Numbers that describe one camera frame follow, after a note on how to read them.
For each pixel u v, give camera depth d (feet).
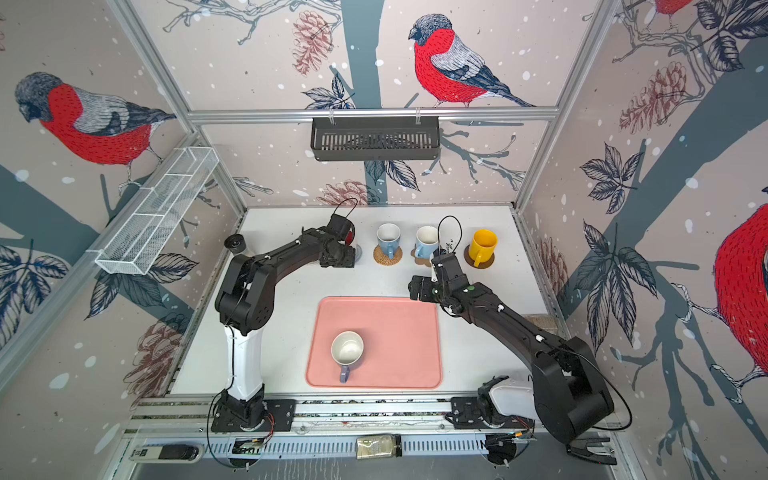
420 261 3.40
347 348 2.74
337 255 2.73
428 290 2.52
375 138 3.49
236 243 3.14
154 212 2.52
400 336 2.88
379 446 2.16
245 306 1.79
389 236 3.41
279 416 2.39
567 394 1.33
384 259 3.40
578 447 2.21
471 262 3.14
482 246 3.17
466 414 2.39
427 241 3.24
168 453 2.19
